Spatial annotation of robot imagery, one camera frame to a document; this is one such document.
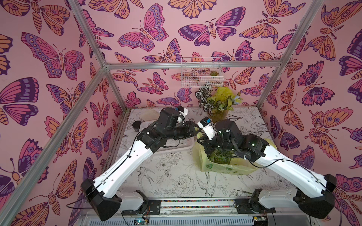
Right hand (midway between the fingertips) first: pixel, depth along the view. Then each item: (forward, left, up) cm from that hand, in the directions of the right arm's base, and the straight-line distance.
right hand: (198, 138), depth 67 cm
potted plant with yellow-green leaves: (+38, -15, -13) cm, 43 cm away
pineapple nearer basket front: (-3, -13, -13) cm, 18 cm away
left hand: (+2, -1, +4) cm, 5 cm away
